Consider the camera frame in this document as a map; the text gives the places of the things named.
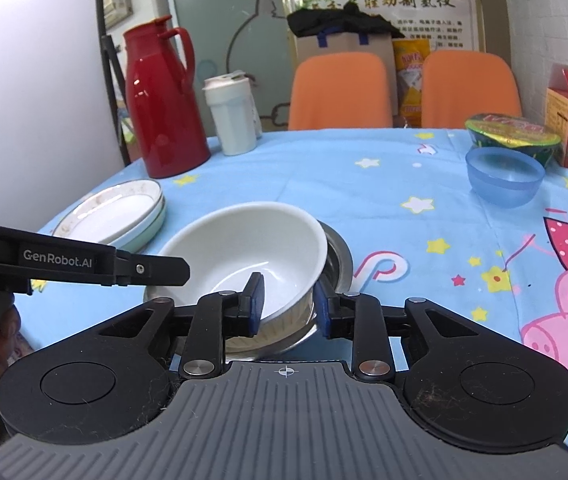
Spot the white tumbler cup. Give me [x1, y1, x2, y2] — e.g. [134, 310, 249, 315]
[202, 72, 263, 157]

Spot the white ceramic bowl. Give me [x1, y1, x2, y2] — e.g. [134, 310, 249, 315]
[156, 201, 329, 353]

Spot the wall poster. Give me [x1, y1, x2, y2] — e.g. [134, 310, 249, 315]
[281, 0, 480, 53]

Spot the black cloth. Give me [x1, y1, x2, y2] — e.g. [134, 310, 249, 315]
[286, 2, 407, 40]

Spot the floral white plate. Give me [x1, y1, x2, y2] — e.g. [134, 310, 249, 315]
[94, 192, 166, 247]

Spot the blue plastic bowl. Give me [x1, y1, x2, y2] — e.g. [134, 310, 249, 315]
[465, 146, 546, 208]

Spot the yellow snack bag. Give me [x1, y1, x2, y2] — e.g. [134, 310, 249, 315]
[392, 37, 431, 128]

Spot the orange chair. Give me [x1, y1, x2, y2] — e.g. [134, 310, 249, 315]
[288, 53, 395, 131]
[421, 50, 523, 129]

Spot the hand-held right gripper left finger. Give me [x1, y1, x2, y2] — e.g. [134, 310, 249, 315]
[98, 271, 268, 380]

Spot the white panel board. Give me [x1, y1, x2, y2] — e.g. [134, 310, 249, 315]
[0, 0, 127, 241]

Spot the white air conditioner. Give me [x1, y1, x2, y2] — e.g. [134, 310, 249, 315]
[102, 0, 133, 28]

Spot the black metal pole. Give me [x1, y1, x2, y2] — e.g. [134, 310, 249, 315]
[94, 0, 130, 168]

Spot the blue cartoon printed tablecloth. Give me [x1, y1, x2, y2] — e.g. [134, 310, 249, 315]
[14, 127, 568, 463]

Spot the light green plate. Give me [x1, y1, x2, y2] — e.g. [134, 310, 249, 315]
[114, 205, 168, 256]

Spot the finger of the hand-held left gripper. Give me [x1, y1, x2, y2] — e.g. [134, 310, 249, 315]
[114, 255, 191, 287]

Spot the stainless steel bowl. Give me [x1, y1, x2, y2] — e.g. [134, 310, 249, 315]
[144, 220, 355, 361]

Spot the green instant noodle bowl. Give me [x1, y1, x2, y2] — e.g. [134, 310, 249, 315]
[465, 113, 563, 167]

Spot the gold rimmed white plate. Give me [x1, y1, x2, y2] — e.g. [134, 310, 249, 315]
[52, 179, 163, 243]

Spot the red thermos jug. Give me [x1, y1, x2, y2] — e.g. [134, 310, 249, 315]
[122, 15, 212, 179]

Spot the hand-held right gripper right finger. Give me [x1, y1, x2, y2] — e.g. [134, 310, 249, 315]
[314, 280, 485, 383]

